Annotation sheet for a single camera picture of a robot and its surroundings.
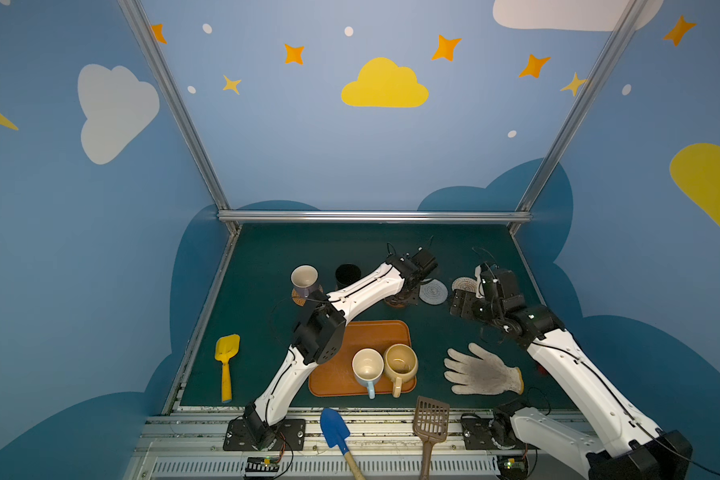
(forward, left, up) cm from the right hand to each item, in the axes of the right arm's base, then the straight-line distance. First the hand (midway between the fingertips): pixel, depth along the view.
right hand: (466, 297), depth 80 cm
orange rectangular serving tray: (-17, +35, -18) cm, 43 cm away
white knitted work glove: (-14, -8, -18) cm, 25 cm away
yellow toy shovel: (-12, +68, -15) cm, 71 cm away
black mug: (+11, +34, -7) cm, 37 cm away
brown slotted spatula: (-27, +9, -16) cm, 33 cm away
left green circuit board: (-38, +50, -20) cm, 67 cm away
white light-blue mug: (-14, +26, -16) cm, 34 cm away
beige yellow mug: (-12, +16, -18) cm, 27 cm away
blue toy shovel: (-30, +34, -19) cm, 49 cm away
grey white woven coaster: (+13, +5, -18) cm, 22 cm away
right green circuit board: (-36, -11, -22) cm, 43 cm away
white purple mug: (+13, +49, -12) cm, 52 cm away
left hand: (+7, +16, -10) cm, 20 cm away
